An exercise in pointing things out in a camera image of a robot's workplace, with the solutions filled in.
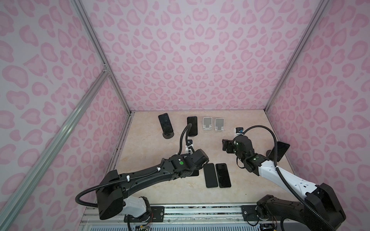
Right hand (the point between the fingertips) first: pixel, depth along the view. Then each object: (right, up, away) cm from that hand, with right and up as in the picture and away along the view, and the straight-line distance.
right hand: (228, 139), depth 84 cm
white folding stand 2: (-1, +9, +23) cm, 24 cm away
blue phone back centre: (-20, +4, +21) cm, 30 cm away
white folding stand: (-10, +9, +23) cm, 26 cm away
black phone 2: (+30, -5, -2) cm, 30 cm away
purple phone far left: (-39, +9, +14) cm, 43 cm away
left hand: (-19, -9, -6) cm, 22 cm away
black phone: (-11, -22, +1) cm, 24 cm away
